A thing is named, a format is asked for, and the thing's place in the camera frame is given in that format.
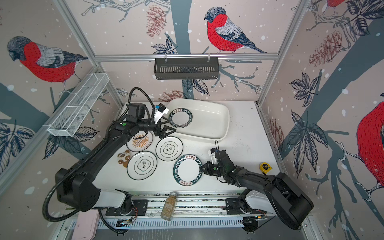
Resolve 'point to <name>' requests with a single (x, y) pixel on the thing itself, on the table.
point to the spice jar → (167, 211)
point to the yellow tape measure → (265, 167)
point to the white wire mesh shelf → (67, 123)
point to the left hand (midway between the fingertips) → (170, 125)
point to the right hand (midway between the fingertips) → (199, 170)
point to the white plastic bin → (196, 119)
